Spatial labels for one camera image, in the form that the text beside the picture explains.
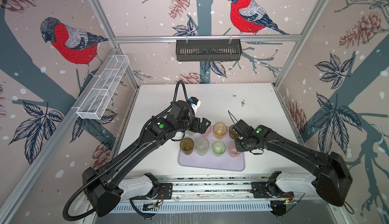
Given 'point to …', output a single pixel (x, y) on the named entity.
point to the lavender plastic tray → (209, 150)
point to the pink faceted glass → (207, 131)
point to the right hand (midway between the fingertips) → (237, 148)
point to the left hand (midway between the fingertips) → (203, 121)
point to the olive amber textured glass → (187, 145)
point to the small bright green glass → (219, 148)
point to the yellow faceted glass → (219, 129)
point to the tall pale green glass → (201, 145)
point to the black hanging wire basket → (208, 50)
